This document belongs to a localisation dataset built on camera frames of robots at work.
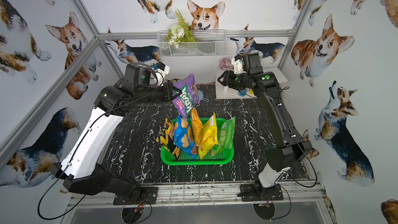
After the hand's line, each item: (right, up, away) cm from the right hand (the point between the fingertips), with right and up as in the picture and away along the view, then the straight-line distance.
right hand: (226, 75), depth 72 cm
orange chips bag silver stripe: (-14, -24, +2) cm, 27 cm away
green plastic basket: (0, -43, +14) cm, 46 cm away
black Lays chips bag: (-29, -30, +3) cm, 41 cm away
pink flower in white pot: (+2, +11, +26) cm, 28 cm away
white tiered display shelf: (+2, -6, +44) cm, 45 cm away
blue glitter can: (+17, -7, +41) cm, 44 cm away
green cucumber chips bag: (0, -29, +3) cm, 29 cm away
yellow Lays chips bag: (-8, -29, +5) cm, 31 cm away
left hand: (-19, -6, -10) cm, 22 cm away
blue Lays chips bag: (-21, -29, +1) cm, 36 cm away
